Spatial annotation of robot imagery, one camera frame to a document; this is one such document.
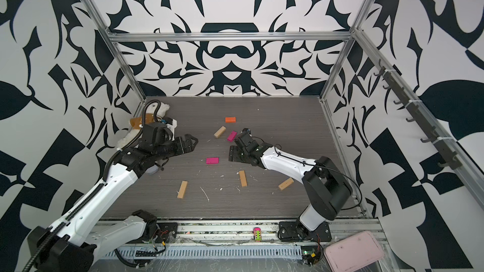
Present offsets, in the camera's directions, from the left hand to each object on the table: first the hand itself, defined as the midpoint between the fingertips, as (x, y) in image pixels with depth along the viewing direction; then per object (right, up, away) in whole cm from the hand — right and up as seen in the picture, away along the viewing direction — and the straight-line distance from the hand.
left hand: (188, 139), depth 78 cm
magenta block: (+16, -1, +24) cm, 29 cm away
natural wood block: (+10, +1, +25) cm, 27 cm away
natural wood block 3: (+22, -19, +10) cm, 31 cm away
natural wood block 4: (+41, -21, +8) cm, 47 cm away
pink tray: (+63, -40, -8) cm, 75 cm away
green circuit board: (+47, -42, -7) cm, 64 cm away
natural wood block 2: (-5, -23, +6) cm, 24 cm away
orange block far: (+15, +8, +31) cm, 35 cm away
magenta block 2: (+7, -12, +16) cm, 22 cm away
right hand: (+18, -7, +10) cm, 22 cm away
